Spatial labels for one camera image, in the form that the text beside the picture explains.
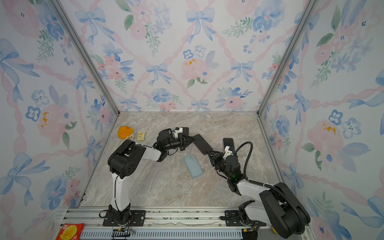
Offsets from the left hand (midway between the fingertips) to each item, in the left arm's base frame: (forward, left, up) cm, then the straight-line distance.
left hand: (196, 138), depth 87 cm
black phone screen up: (+8, -23, -15) cm, 28 cm away
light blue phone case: (-10, +2, -16) cm, 19 cm away
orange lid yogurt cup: (+8, +46, -5) cm, 46 cm away
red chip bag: (-44, +58, -13) cm, 74 cm away
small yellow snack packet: (+11, +38, -13) cm, 42 cm away
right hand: (-7, -6, -1) cm, 9 cm away
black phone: (-2, -3, -3) cm, 5 cm away
